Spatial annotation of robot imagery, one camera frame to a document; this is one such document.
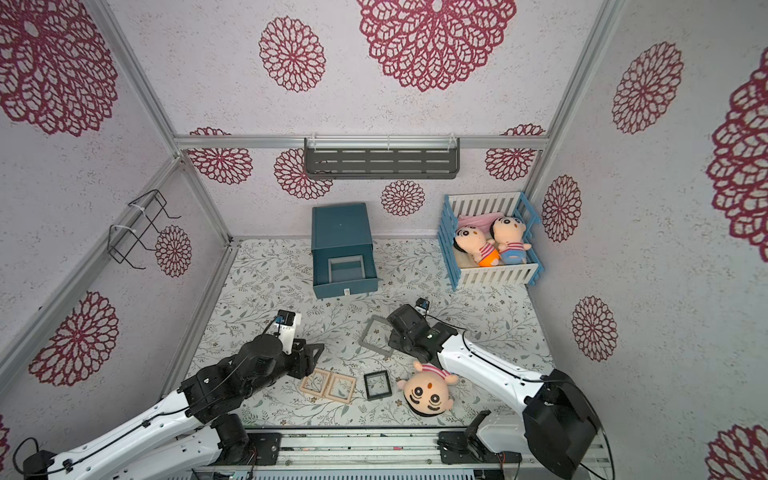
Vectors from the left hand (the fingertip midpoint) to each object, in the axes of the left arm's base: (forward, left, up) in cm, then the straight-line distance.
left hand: (314, 347), depth 74 cm
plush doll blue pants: (+42, -60, -3) cm, 73 cm away
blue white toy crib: (+31, -43, -9) cm, 54 cm away
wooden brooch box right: (-5, -5, -16) cm, 17 cm away
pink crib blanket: (+53, -55, -7) cm, 77 cm away
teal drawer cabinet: (+37, -4, +4) cm, 37 cm away
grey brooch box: (+25, -6, -1) cm, 26 cm away
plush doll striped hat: (-9, -28, -7) cm, 30 cm away
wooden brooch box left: (-3, +2, -17) cm, 17 cm away
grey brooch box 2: (+11, -15, -17) cm, 25 cm away
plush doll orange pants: (+41, -48, -5) cm, 63 cm away
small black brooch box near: (-4, -15, -16) cm, 23 cm away
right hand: (+6, -23, -9) cm, 25 cm away
